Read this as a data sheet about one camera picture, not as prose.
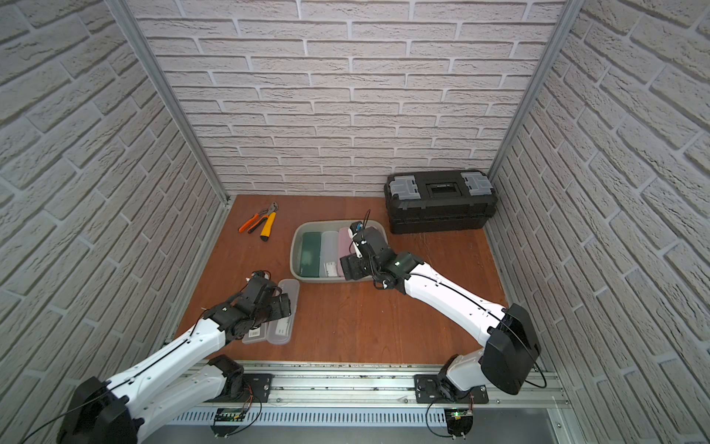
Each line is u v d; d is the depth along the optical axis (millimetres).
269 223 1100
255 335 800
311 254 1001
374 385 760
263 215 1137
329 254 1003
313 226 1053
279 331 828
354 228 697
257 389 740
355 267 696
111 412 391
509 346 402
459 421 705
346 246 1024
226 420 719
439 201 952
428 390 740
